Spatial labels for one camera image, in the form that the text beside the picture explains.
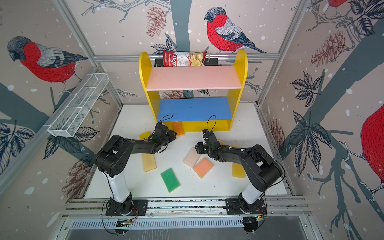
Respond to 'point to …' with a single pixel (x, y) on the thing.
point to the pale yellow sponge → (149, 162)
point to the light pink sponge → (191, 157)
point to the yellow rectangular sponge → (238, 171)
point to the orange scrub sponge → (178, 126)
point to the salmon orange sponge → (203, 167)
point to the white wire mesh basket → (68, 122)
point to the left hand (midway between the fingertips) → (175, 133)
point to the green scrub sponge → (170, 179)
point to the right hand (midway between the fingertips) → (196, 149)
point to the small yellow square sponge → (145, 135)
